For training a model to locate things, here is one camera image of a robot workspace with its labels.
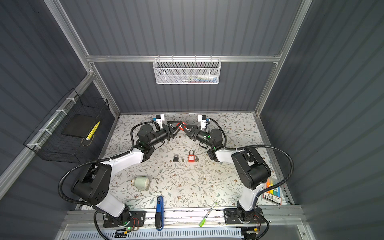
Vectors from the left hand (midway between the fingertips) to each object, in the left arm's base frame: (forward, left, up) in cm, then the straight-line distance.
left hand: (182, 124), depth 78 cm
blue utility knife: (-39, +12, -23) cm, 47 cm away
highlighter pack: (-31, -47, -25) cm, 62 cm away
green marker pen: (-40, -9, -27) cm, 49 cm away
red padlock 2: (-7, -4, -26) cm, 27 cm away
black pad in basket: (0, +52, +1) cm, 52 cm away
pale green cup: (-23, +23, -20) cm, 38 cm away
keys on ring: (-7, -7, -27) cm, 28 cm away
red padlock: (0, 0, +1) cm, 1 cm away
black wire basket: (-12, +58, +6) cm, 59 cm away
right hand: (-3, 0, -1) cm, 3 cm away
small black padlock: (-6, +6, -27) cm, 28 cm away
